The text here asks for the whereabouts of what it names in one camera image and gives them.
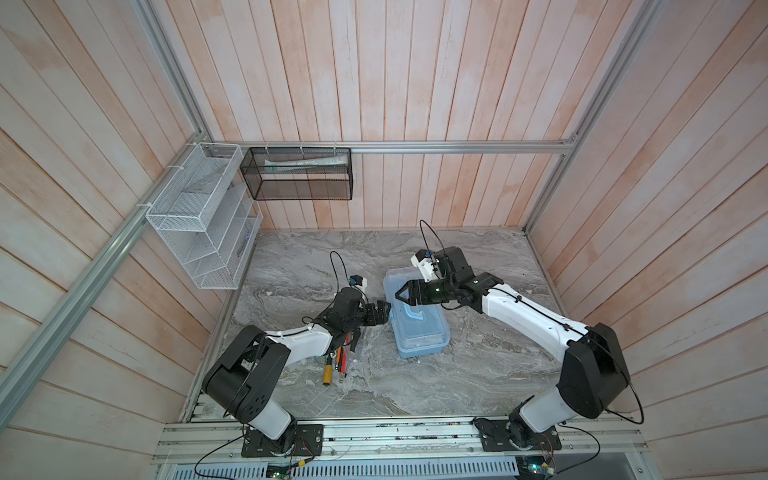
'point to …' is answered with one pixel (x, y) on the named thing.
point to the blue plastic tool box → (420, 330)
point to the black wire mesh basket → (299, 173)
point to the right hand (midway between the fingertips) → (403, 294)
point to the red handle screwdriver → (343, 361)
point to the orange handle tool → (338, 357)
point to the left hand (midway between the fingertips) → (380, 311)
